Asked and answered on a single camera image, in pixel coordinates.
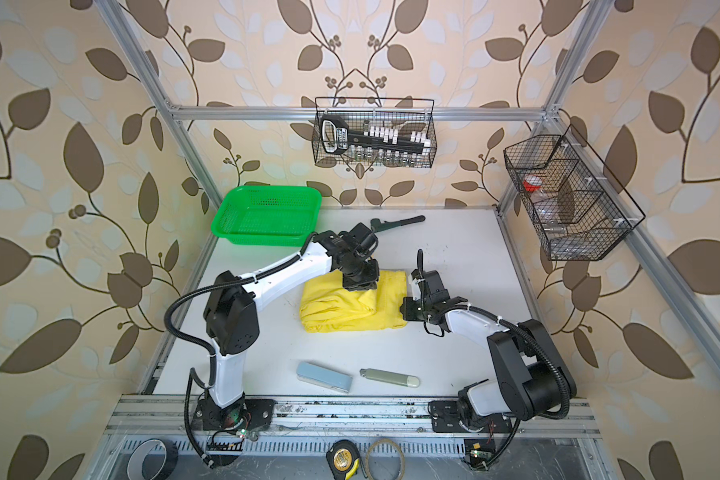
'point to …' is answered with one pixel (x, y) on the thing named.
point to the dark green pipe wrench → (376, 224)
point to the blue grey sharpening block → (321, 375)
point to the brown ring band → (371, 448)
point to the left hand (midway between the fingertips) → (384, 284)
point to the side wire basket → (579, 209)
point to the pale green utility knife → (379, 375)
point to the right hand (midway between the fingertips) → (404, 311)
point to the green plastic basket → (267, 215)
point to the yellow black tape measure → (343, 459)
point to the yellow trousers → (328, 307)
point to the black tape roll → (136, 459)
